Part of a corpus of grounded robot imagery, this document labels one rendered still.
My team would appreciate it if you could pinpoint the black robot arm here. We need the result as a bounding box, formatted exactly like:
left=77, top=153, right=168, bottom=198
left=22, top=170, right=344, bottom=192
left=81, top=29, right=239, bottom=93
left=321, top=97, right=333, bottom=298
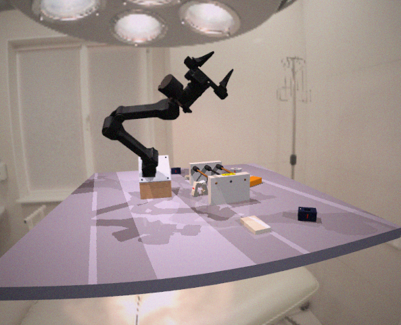
left=102, top=69, right=210, bottom=178

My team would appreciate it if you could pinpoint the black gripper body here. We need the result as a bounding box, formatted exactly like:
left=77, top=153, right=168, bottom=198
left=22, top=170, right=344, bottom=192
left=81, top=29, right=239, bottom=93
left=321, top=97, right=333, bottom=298
left=184, top=56, right=228, bottom=99

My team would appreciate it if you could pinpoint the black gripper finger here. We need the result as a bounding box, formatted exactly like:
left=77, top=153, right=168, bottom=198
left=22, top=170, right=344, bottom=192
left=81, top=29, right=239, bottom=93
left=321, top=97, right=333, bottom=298
left=192, top=52, right=214, bottom=67
left=219, top=68, right=233, bottom=92

